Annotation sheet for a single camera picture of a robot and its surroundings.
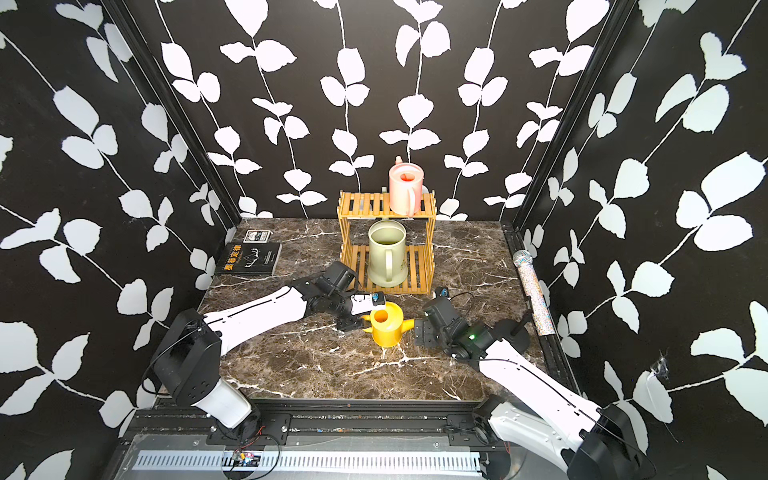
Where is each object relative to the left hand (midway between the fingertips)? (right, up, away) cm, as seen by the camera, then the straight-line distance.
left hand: (367, 308), depth 85 cm
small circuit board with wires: (-29, -34, -15) cm, 46 cm away
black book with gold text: (-45, +14, +22) cm, 52 cm away
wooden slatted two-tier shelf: (+17, +14, +22) cm, 31 cm away
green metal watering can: (+6, +12, -2) cm, 14 cm away
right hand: (+17, -3, -4) cm, 18 cm away
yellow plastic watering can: (+6, -4, -4) cm, 8 cm away
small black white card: (-46, +22, +29) cm, 59 cm away
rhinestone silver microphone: (+44, +8, -9) cm, 46 cm away
